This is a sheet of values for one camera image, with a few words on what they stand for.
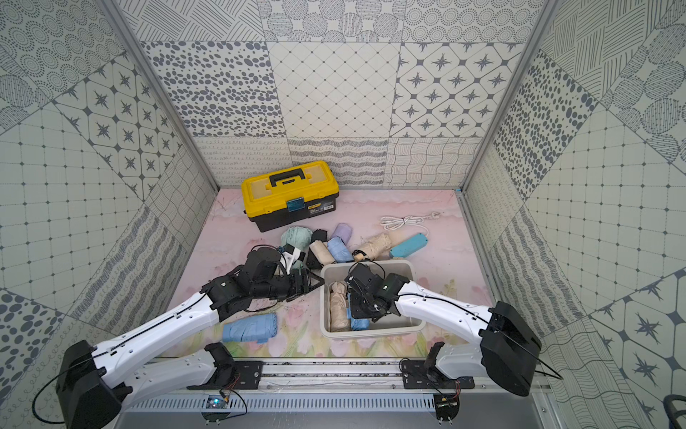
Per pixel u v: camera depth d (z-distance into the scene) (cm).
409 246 102
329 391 73
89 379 39
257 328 80
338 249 93
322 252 91
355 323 76
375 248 95
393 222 107
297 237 98
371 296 59
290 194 97
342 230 104
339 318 80
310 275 69
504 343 40
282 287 64
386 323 82
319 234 101
